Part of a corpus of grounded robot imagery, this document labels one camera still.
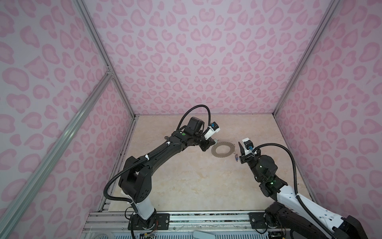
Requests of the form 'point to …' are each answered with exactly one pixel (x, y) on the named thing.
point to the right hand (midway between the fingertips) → (242, 141)
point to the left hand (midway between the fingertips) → (215, 141)
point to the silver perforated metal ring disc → (223, 155)
